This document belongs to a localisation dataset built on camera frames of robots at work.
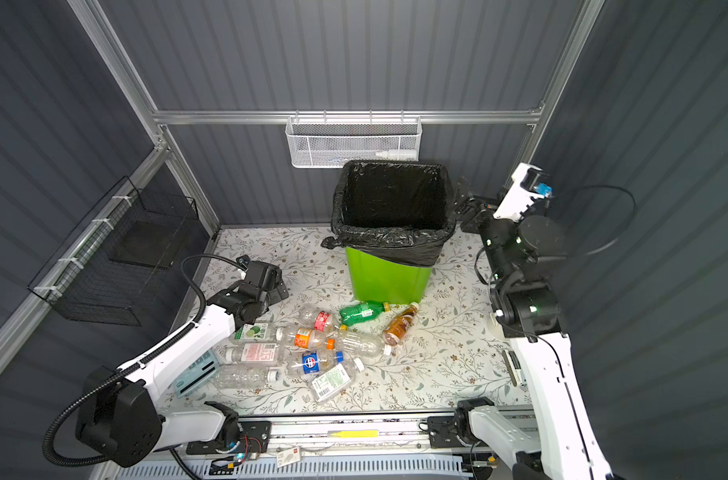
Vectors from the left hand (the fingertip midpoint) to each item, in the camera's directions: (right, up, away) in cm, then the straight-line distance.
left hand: (266, 289), depth 85 cm
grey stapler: (+70, -22, -3) cm, 73 cm away
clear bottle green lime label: (-4, -13, +3) cm, 14 cm away
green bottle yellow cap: (+27, -8, +6) cm, 29 cm away
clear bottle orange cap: (+11, -14, 0) cm, 18 cm away
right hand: (+50, +23, -30) cm, 63 cm away
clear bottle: (+27, -15, -2) cm, 31 cm away
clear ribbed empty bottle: (-8, -25, -1) cm, 26 cm away
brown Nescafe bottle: (+38, -12, +2) cm, 40 cm away
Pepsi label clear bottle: (+15, -19, -4) cm, 25 cm away
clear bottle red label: (+14, -10, +4) cm, 17 cm away
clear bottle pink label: (-3, -18, -2) cm, 18 cm away
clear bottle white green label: (+19, -24, -6) cm, 31 cm away
